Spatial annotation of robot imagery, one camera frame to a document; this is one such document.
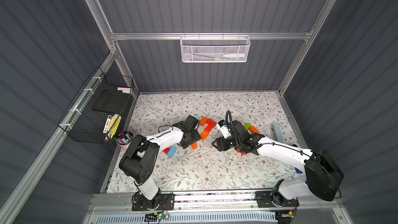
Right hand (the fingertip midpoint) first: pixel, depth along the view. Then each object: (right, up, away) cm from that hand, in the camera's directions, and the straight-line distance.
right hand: (217, 142), depth 83 cm
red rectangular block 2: (-4, +4, +15) cm, 16 cm away
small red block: (-29, -6, +5) cm, 30 cm away
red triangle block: (+15, -8, +6) cm, 18 cm away
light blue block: (-26, -7, +5) cm, 27 cm away
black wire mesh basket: (-59, +14, -10) cm, 61 cm away
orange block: (-13, -4, +8) cm, 16 cm away
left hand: (-12, -1, +9) cm, 15 cm away
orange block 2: (+25, +4, +16) cm, 29 cm away
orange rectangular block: (-8, +9, +19) cm, 23 cm away
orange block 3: (-7, +1, +12) cm, 14 cm away
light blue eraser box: (+36, +2, +8) cm, 37 cm away
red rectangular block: (-2, +8, +19) cm, 20 cm away
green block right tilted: (+21, +6, +17) cm, 28 cm away
